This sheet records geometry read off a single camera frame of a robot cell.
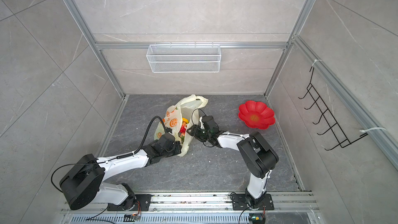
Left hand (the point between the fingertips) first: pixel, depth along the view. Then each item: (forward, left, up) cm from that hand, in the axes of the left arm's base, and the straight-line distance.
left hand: (183, 143), depth 87 cm
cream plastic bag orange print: (+10, +1, +10) cm, 14 cm away
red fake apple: (+8, 0, +2) cm, 9 cm away
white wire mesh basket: (+50, 0, +23) cm, 55 cm away
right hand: (+7, -3, +1) cm, 8 cm away
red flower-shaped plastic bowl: (+23, -51, -6) cm, 56 cm away
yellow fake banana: (+17, 0, 0) cm, 17 cm away
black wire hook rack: (-11, -66, +26) cm, 72 cm away
